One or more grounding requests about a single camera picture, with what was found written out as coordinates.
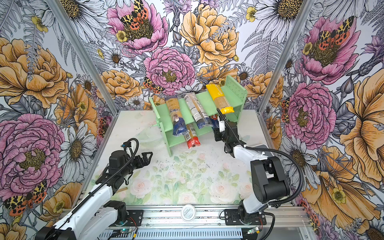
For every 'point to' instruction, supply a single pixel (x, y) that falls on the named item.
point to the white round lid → (188, 212)
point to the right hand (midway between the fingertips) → (217, 131)
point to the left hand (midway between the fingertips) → (146, 159)
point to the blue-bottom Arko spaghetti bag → (179, 128)
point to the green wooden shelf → (235, 94)
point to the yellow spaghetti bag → (219, 99)
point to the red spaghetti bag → (191, 137)
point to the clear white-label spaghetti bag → (202, 119)
